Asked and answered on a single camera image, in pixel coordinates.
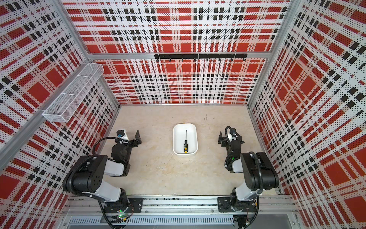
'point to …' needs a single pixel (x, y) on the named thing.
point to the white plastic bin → (185, 139)
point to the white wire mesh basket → (65, 106)
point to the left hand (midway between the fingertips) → (133, 131)
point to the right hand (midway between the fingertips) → (230, 131)
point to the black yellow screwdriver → (186, 145)
